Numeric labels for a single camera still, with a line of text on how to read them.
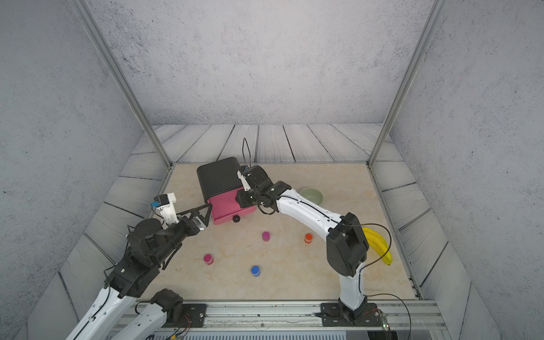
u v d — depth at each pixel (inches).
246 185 29.1
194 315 28.7
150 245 19.4
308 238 35.1
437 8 27.6
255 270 32.0
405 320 28.6
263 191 25.0
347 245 18.5
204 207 24.9
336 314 28.7
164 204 23.0
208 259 33.0
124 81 34.6
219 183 37.6
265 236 35.9
